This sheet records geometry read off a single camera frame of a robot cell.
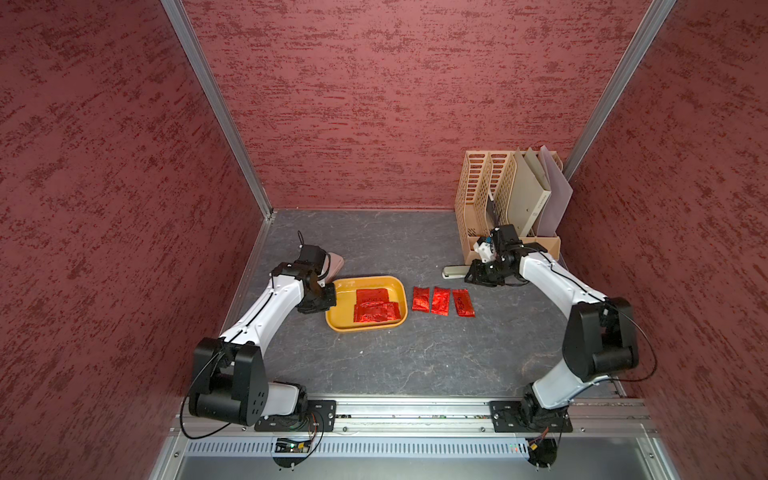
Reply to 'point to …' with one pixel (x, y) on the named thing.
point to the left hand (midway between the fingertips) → (326, 311)
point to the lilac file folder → (561, 193)
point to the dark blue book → (492, 212)
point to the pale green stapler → (455, 272)
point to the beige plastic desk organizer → (487, 172)
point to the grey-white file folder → (529, 190)
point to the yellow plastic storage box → (342, 318)
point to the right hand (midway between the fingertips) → (468, 283)
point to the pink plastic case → (336, 263)
